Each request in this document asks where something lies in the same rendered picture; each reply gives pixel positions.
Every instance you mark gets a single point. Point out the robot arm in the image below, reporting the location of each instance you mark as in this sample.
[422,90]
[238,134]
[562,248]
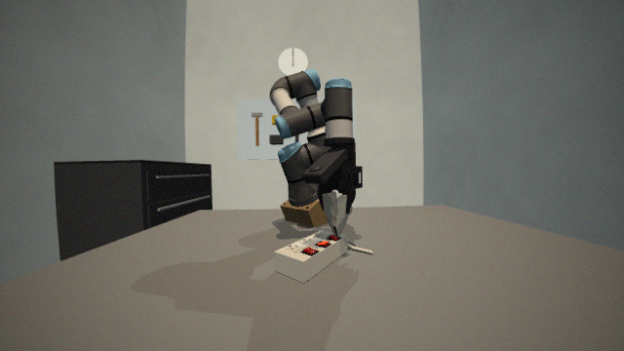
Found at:
[307,165]

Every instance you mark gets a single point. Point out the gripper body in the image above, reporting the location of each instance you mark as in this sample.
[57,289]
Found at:
[339,180]

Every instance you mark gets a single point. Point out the white power strip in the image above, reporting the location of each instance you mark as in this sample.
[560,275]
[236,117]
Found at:
[302,264]

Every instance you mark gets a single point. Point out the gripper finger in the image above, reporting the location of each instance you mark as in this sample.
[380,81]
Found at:
[344,203]
[329,206]

